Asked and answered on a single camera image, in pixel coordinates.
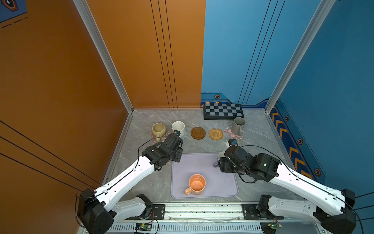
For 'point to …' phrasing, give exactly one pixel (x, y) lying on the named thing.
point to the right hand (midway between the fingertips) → (221, 164)
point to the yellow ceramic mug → (158, 129)
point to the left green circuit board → (143, 226)
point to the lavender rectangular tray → (217, 184)
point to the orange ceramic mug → (196, 185)
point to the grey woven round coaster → (183, 134)
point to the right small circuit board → (273, 226)
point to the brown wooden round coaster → (198, 133)
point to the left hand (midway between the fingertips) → (177, 149)
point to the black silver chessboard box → (222, 111)
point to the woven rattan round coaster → (215, 134)
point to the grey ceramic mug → (238, 126)
